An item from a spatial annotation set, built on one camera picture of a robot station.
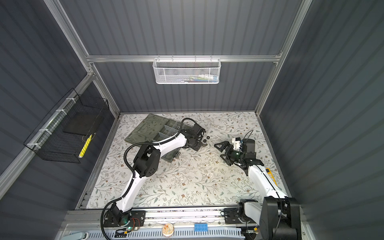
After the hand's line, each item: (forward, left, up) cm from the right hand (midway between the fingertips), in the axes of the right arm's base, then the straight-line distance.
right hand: (219, 151), depth 83 cm
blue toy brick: (-34, +11, -12) cm, 38 cm away
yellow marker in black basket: (-10, +64, +16) cm, 67 cm away
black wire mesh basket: (+1, +76, +17) cm, 78 cm away
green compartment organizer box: (+28, +45, -13) cm, 55 cm away
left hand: (+13, +12, -13) cm, 22 cm away
